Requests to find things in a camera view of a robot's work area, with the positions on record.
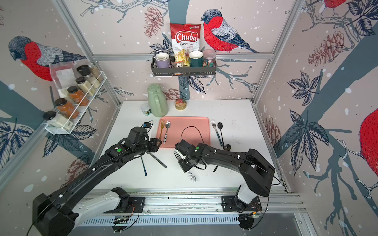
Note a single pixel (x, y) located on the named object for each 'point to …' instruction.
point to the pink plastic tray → (194, 130)
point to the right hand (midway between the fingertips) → (184, 164)
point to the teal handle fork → (213, 122)
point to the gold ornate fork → (162, 124)
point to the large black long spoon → (227, 147)
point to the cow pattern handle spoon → (168, 125)
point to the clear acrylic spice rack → (99, 73)
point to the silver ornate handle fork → (179, 155)
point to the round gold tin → (180, 104)
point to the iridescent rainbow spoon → (145, 172)
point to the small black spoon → (220, 125)
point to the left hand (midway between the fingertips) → (162, 138)
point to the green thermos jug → (158, 101)
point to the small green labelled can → (146, 109)
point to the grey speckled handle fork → (158, 161)
